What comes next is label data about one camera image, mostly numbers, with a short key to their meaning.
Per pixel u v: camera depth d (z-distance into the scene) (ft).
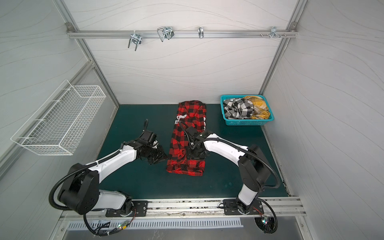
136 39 2.62
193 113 3.73
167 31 2.50
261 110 3.37
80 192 1.36
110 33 2.54
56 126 2.21
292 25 2.52
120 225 2.25
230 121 3.37
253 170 1.49
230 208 2.39
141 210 2.40
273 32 2.51
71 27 2.51
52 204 1.33
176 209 2.46
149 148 2.42
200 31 2.40
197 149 2.31
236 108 3.54
